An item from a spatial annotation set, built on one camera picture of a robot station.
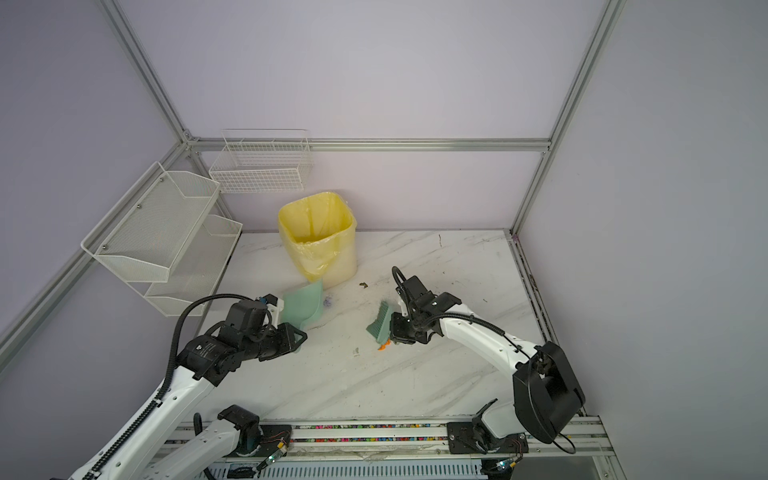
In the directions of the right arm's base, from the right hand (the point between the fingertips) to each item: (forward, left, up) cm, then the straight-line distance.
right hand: (389, 336), depth 81 cm
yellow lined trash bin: (+39, +26, +2) cm, 47 cm away
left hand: (-4, +22, +6) cm, 23 cm away
